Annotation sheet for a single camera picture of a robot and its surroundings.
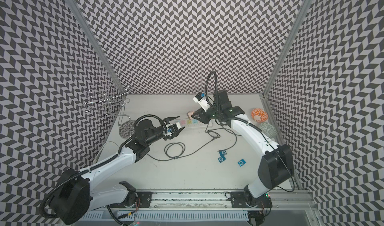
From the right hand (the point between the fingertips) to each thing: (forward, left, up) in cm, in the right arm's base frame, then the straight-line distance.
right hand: (195, 116), depth 78 cm
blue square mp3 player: (-10, -16, -23) cm, 30 cm away
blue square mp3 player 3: (-16, -26, -23) cm, 38 cm away
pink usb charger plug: (0, +3, +2) cm, 3 cm away
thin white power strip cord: (-13, +60, -23) cm, 66 cm away
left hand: (-2, +8, -1) cm, 8 cm away
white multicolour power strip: (-5, +1, +1) cm, 5 cm away
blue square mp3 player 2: (-14, -15, -23) cm, 31 cm away
